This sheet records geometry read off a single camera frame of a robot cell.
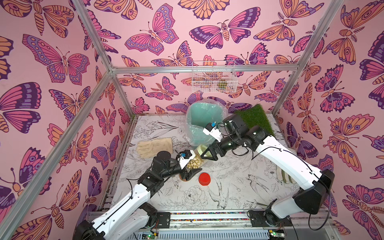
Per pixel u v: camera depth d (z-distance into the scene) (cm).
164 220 74
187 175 66
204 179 87
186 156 61
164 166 61
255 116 114
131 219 57
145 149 100
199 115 97
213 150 60
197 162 67
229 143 59
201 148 66
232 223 73
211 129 62
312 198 40
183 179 68
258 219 73
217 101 90
